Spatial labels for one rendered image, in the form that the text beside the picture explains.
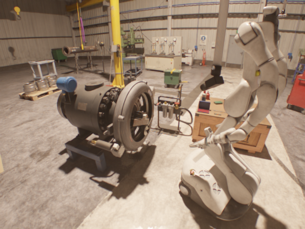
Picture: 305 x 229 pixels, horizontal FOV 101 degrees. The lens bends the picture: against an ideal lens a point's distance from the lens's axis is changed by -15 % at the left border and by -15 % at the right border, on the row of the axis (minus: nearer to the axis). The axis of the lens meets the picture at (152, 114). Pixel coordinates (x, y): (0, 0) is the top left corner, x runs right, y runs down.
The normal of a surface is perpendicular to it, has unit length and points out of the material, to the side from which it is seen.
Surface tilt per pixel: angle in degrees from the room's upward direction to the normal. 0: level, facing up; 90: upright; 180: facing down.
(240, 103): 91
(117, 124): 76
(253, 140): 90
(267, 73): 95
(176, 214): 0
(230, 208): 1
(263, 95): 95
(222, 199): 38
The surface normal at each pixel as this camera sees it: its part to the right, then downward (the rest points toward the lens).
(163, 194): 0.00, -0.90
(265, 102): -0.64, 0.51
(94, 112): -0.35, 0.04
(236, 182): -0.74, 0.27
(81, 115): -0.37, 0.27
